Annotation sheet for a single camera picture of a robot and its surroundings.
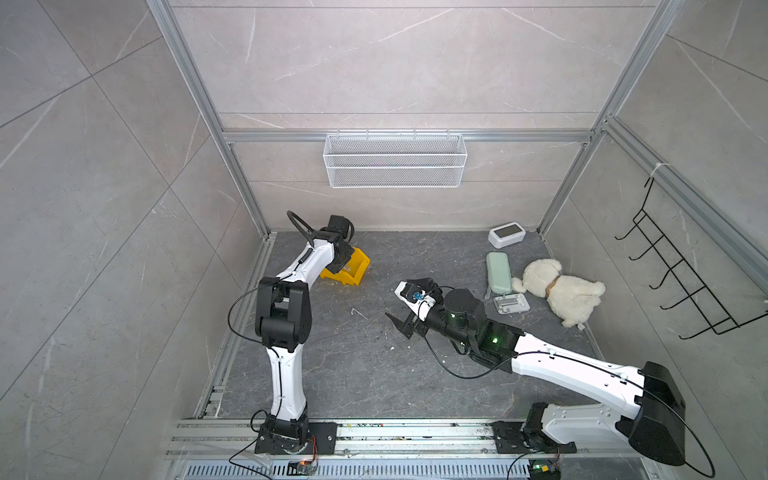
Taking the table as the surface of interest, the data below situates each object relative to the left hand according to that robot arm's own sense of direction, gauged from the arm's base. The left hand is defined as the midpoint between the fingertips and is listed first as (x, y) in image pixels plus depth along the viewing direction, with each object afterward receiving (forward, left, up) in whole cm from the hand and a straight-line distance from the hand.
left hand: (345, 250), depth 100 cm
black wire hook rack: (-34, -81, +22) cm, 91 cm away
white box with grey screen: (+12, -61, -6) cm, 63 cm away
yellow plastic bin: (-3, -2, -7) cm, 8 cm away
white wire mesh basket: (+24, -18, +19) cm, 36 cm away
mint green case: (-5, -54, -8) cm, 55 cm away
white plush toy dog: (-21, -71, -1) cm, 74 cm away
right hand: (-27, -16, +15) cm, 35 cm away
